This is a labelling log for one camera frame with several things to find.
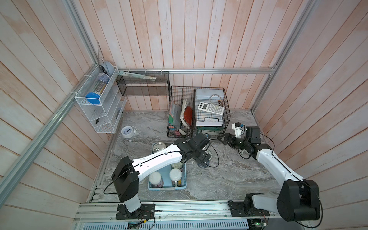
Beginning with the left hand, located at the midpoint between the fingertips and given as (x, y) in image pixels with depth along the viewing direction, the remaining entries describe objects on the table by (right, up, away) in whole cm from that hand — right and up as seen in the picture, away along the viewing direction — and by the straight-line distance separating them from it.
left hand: (199, 155), depth 79 cm
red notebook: (-5, +24, +27) cm, 36 cm away
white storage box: (+10, +39, +19) cm, 45 cm away
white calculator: (+12, +28, +13) cm, 33 cm away
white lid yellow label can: (-13, -9, -6) cm, 17 cm away
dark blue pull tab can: (+1, -3, -9) cm, 10 cm away
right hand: (+14, +9, +6) cm, 18 cm away
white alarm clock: (-49, +12, +25) cm, 57 cm away
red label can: (-12, -6, +1) cm, 13 cm away
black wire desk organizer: (-1, +27, +18) cm, 33 cm away
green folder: (+15, +14, +17) cm, 27 cm away
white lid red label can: (-23, -11, -7) cm, 27 cm away
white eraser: (-9, +12, +24) cm, 28 cm away
